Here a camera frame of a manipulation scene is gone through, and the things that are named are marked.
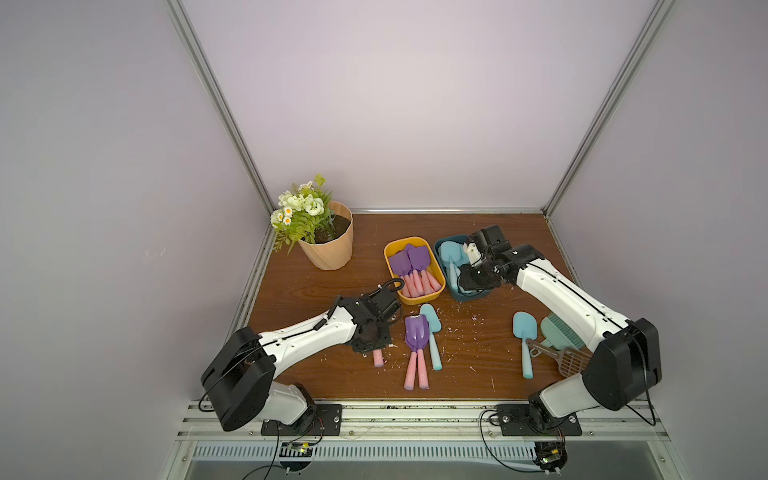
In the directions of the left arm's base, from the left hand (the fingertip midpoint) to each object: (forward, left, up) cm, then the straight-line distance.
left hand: (388, 344), depth 82 cm
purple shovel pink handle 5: (+19, -12, 0) cm, 23 cm away
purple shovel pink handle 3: (+31, -10, -1) cm, 33 cm away
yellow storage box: (+35, -3, +1) cm, 35 cm away
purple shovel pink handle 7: (+6, -9, -3) cm, 11 cm away
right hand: (+18, -22, +12) cm, 31 cm away
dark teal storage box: (+17, -23, -2) cm, 29 cm away
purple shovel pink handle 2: (+27, -4, -2) cm, 28 cm away
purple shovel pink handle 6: (-4, +3, 0) cm, 5 cm away
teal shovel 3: (+31, -21, +1) cm, 38 cm away
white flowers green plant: (+27, +24, +25) cm, 43 cm away
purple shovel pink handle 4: (+20, -15, 0) cm, 25 cm away
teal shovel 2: (+6, -41, -2) cm, 42 cm away
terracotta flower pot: (+25, +17, +9) cm, 32 cm away
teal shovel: (+6, -14, -3) cm, 15 cm away
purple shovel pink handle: (+17, -5, 0) cm, 18 cm away
